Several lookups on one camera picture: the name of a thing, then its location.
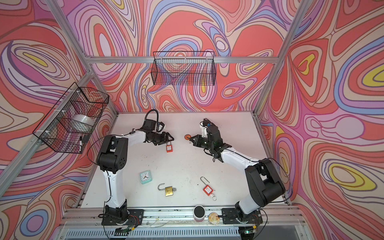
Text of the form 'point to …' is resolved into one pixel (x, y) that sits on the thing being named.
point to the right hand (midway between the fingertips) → (191, 141)
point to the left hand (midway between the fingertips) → (172, 138)
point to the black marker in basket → (80, 144)
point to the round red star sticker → (187, 136)
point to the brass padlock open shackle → (168, 190)
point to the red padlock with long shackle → (207, 189)
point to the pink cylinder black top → (199, 213)
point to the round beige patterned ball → (213, 218)
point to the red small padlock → (169, 147)
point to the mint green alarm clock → (145, 177)
